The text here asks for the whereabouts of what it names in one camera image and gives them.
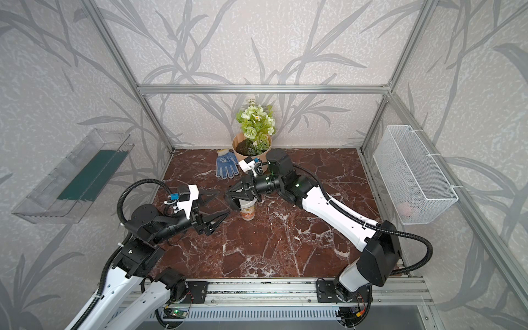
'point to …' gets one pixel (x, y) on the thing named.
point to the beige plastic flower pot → (241, 145)
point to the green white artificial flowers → (257, 124)
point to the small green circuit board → (179, 313)
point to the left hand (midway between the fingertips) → (224, 205)
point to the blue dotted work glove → (226, 164)
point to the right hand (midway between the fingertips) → (227, 194)
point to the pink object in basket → (405, 209)
